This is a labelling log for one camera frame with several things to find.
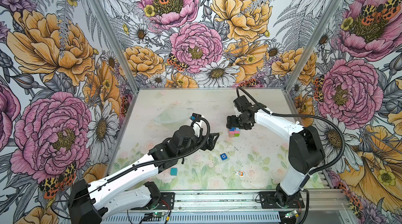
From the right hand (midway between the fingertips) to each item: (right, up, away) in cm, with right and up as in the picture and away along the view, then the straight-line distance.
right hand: (235, 130), depth 89 cm
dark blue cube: (-1, 0, +4) cm, 4 cm away
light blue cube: (+1, 0, 0) cm, 2 cm away
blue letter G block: (-7, -14, -2) cm, 16 cm away
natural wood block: (-1, -5, +7) cm, 8 cm away
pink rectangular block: (0, -2, +5) cm, 5 cm away
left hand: (-15, 0, -16) cm, 22 cm away
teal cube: (-33, -21, -6) cm, 40 cm away
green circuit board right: (+21, -35, -18) cm, 45 cm away
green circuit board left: (-38, -35, -18) cm, 54 cm away
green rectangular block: (+2, -4, +5) cm, 6 cm away
